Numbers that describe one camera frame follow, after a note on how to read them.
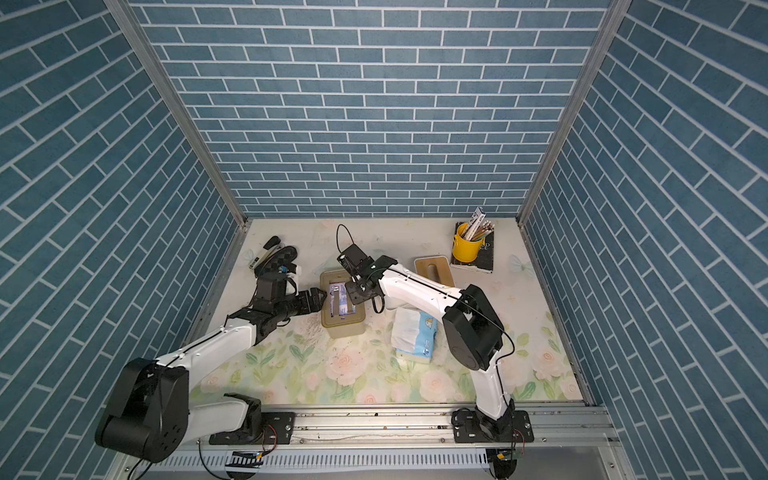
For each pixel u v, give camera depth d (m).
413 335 0.85
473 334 0.50
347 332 0.89
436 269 1.01
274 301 0.69
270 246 1.07
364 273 0.65
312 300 0.80
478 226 0.98
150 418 0.41
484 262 1.08
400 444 0.72
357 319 0.85
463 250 1.03
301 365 0.84
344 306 0.89
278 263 1.04
